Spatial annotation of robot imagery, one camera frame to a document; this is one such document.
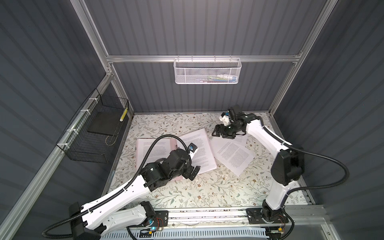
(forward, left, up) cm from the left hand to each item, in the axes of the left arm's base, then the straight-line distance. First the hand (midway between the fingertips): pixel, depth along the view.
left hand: (192, 160), depth 72 cm
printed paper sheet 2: (+12, -26, -20) cm, 35 cm away
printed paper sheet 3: (+25, -36, -20) cm, 48 cm away
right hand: (+18, -16, -4) cm, 24 cm away
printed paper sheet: (+11, -8, -16) cm, 21 cm away
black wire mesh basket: (+13, +48, +7) cm, 50 cm away
